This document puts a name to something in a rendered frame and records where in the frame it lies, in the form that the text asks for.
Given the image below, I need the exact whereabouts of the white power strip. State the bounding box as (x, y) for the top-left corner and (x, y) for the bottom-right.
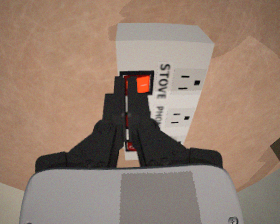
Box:
(116, 23), (215, 145)

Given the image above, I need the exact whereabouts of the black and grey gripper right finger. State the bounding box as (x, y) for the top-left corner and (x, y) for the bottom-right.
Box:
(127, 76), (223, 168)

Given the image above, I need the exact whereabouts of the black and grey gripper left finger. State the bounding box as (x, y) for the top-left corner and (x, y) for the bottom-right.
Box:
(35, 76), (127, 172)

